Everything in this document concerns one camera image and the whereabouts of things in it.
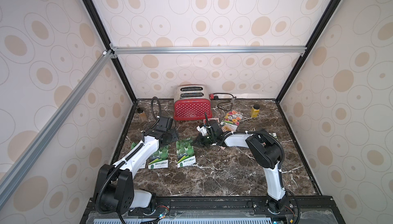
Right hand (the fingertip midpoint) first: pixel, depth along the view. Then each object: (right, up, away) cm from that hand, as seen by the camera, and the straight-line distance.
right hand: (196, 142), depth 93 cm
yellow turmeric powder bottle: (+40, +20, +11) cm, 46 cm away
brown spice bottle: (-36, +17, +8) cm, 40 cm away
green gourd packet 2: (-6, -6, -3) cm, 9 cm away
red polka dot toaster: (-2, +24, +2) cm, 25 cm away
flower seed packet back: (+27, +15, +17) cm, 35 cm away
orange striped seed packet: (+20, +8, +10) cm, 24 cm away
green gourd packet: (-21, -9, -4) cm, 23 cm away
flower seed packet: (+51, +3, +7) cm, 52 cm away
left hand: (-10, +5, -6) cm, 13 cm away
